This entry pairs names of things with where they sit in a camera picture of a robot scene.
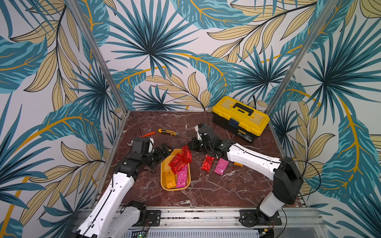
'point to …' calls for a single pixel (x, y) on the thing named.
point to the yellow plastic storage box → (164, 166)
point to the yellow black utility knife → (167, 132)
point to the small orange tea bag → (170, 181)
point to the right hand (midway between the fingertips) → (188, 143)
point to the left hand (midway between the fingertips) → (169, 155)
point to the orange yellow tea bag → (237, 163)
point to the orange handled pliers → (142, 136)
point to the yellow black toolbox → (239, 119)
